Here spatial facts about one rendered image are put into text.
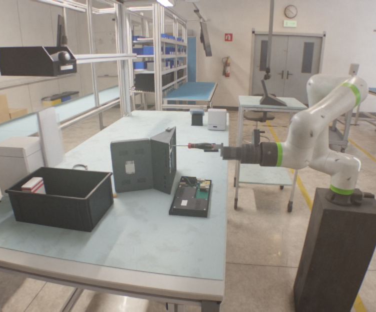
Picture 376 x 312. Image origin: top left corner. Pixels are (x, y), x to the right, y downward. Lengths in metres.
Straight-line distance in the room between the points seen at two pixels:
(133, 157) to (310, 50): 7.16
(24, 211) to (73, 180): 0.21
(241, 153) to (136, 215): 0.43
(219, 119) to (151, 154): 0.92
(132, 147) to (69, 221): 0.34
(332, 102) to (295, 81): 6.76
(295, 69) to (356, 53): 1.64
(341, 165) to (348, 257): 0.52
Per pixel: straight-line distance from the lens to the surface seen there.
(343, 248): 1.66
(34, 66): 1.03
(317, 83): 1.37
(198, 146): 1.01
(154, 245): 0.81
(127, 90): 2.38
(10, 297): 2.29
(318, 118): 0.98
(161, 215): 0.94
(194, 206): 0.93
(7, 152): 1.14
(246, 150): 0.99
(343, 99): 1.16
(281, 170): 3.12
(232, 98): 7.64
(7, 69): 1.11
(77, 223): 0.90
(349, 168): 1.48
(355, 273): 1.79
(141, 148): 1.03
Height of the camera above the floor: 1.51
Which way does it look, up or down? 21 degrees down
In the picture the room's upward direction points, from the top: straight up
